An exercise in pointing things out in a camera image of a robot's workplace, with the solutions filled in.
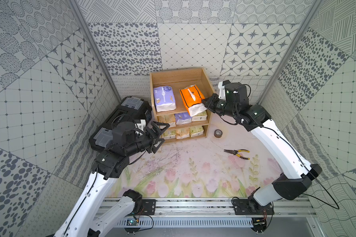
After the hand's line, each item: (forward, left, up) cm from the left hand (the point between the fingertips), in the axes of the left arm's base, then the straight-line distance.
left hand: (167, 128), depth 60 cm
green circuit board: (-29, +19, -39) cm, 52 cm away
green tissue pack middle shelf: (+21, -17, -16) cm, 31 cm away
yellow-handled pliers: (+8, -39, -37) cm, 55 cm away
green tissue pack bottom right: (+21, -14, -32) cm, 40 cm away
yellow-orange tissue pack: (+18, +3, -15) cm, 24 cm away
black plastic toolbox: (+29, +30, -20) cm, 46 cm away
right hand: (+13, -15, +2) cm, 20 cm away
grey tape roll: (+23, -30, -36) cm, 52 cm away
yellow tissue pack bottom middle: (+19, -5, -31) cm, 37 cm away
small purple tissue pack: (+19, -6, -16) cm, 25 cm away
